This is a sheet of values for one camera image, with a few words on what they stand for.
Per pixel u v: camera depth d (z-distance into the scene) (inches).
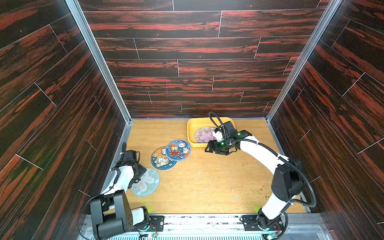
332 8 26.2
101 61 33.2
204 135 42.3
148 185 34.1
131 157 27.2
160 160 37.9
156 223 28.7
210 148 30.8
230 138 26.5
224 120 27.8
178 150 39.9
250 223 28.6
